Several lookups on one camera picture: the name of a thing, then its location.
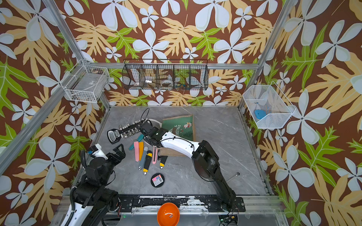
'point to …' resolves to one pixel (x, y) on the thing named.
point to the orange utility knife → (141, 144)
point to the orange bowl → (168, 215)
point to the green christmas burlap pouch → (182, 126)
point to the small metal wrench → (237, 173)
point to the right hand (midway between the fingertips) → (152, 133)
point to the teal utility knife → (140, 136)
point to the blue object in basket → (259, 113)
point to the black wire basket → (165, 74)
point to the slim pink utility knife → (154, 157)
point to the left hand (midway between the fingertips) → (118, 147)
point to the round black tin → (157, 180)
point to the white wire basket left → (86, 83)
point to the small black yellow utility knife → (162, 161)
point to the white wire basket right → (267, 106)
